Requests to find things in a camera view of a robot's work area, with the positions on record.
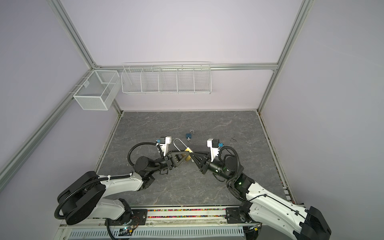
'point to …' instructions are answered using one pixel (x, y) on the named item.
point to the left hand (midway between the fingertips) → (190, 157)
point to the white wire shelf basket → (167, 78)
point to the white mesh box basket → (99, 90)
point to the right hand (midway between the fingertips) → (191, 155)
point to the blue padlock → (189, 135)
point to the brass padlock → (187, 149)
